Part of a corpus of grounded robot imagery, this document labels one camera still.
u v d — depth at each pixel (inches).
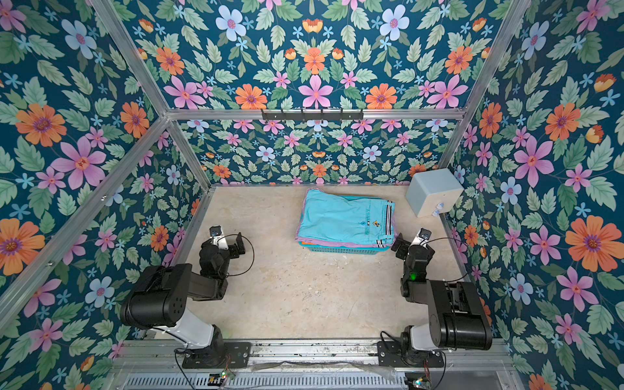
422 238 30.2
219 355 26.4
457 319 17.4
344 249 33.1
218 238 31.1
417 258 27.2
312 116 36.7
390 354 28.9
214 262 28.2
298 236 33.9
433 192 38.4
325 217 36.7
